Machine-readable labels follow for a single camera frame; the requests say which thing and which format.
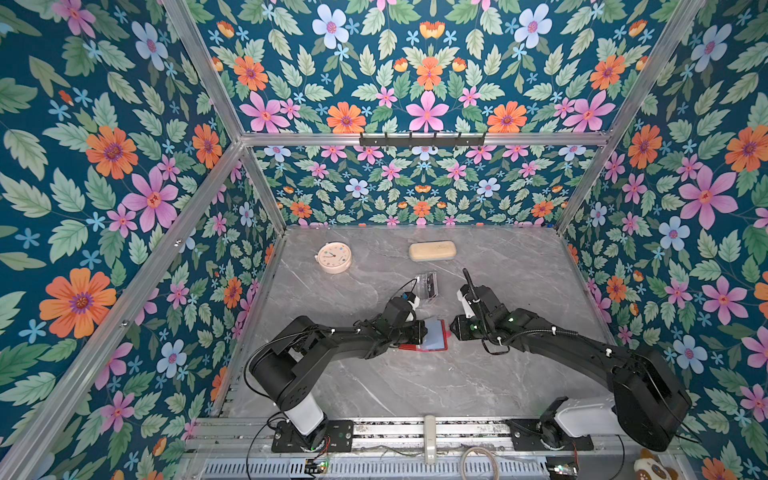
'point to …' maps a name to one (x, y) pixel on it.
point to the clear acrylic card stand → (427, 286)
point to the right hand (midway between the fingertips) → (452, 325)
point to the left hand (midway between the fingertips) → (434, 327)
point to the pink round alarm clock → (334, 257)
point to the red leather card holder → (435, 339)
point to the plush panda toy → (649, 467)
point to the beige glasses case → (432, 250)
